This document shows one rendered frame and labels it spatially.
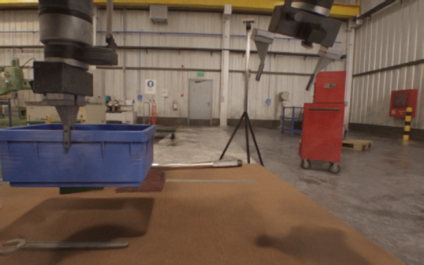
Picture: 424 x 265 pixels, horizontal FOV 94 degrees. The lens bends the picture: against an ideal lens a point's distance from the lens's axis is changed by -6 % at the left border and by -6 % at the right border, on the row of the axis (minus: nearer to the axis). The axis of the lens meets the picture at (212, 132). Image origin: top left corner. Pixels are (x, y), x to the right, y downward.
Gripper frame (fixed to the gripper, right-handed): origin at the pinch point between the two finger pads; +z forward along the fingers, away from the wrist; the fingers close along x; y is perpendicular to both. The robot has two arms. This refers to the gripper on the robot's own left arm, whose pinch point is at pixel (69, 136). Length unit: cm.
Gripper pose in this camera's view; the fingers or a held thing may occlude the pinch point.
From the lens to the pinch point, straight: 49.3
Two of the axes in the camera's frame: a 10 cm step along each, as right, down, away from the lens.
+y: -9.9, -0.1, -1.5
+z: -0.3, 9.9, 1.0
